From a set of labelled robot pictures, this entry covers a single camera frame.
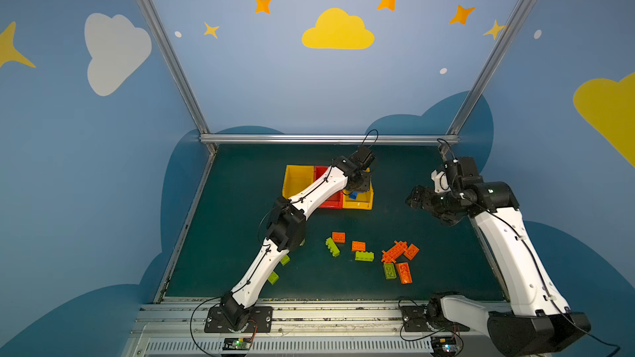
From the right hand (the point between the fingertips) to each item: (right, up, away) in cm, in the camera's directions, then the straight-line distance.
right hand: (421, 203), depth 74 cm
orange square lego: (+2, -20, +14) cm, 24 cm away
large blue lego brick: (-17, -1, +29) cm, 34 cm away
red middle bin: (-25, -3, +25) cm, 35 cm away
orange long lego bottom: (-2, -25, +8) cm, 27 cm away
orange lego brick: (-24, -15, +18) cm, 33 cm away
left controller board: (-55, -41, -3) cm, 69 cm away
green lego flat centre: (-15, -20, +12) cm, 28 cm away
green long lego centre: (-26, -18, +14) cm, 35 cm away
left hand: (-13, +4, +21) cm, 25 cm away
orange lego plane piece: (-5, -20, +12) cm, 24 cm away
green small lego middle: (-43, -21, +11) cm, 49 cm away
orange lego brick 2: (-17, -18, +15) cm, 29 cm away
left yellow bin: (-42, +7, +34) cm, 54 cm away
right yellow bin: (-12, -3, +29) cm, 32 cm away
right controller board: (+6, -42, -2) cm, 42 cm away
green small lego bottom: (-47, -26, +8) cm, 54 cm away
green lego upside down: (-7, -25, +10) cm, 28 cm away
